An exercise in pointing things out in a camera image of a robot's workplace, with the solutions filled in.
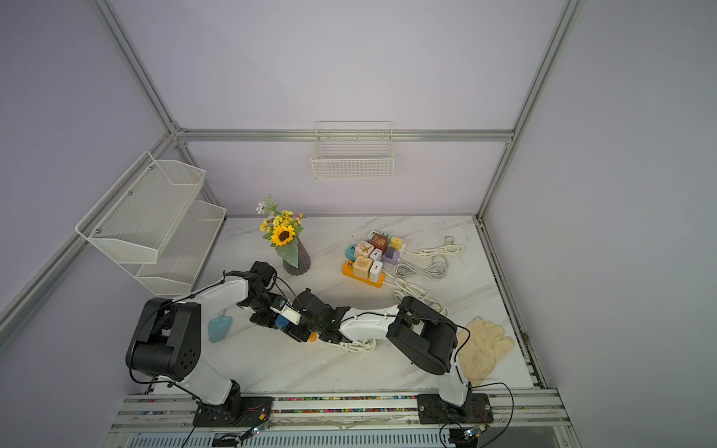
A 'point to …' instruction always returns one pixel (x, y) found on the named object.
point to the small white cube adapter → (376, 254)
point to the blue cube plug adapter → (281, 322)
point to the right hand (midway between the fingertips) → (292, 320)
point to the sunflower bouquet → (283, 229)
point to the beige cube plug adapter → (361, 266)
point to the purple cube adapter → (391, 256)
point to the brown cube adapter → (379, 241)
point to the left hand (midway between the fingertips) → (284, 318)
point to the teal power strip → (350, 252)
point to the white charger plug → (374, 271)
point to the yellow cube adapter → (397, 243)
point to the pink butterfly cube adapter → (364, 248)
